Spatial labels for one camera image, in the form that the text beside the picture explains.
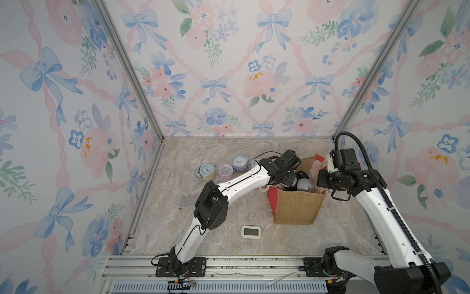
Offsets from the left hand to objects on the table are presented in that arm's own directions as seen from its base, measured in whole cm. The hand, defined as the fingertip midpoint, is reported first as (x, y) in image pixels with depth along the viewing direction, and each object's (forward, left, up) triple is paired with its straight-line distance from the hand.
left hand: (291, 176), depth 85 cm
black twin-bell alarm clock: (+4, -7, -4) cm, 9 cm away
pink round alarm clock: (+11, +32, -12) cm, 36 cm away
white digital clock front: (-21, +19, -13) cm, 31 cm away
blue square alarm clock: (+16, +23, -11) cm, 30 cm away
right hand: (-5, -11, +7) cm, 14 cm away
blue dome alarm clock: (-4, -5, 0) cm, 6 cm away
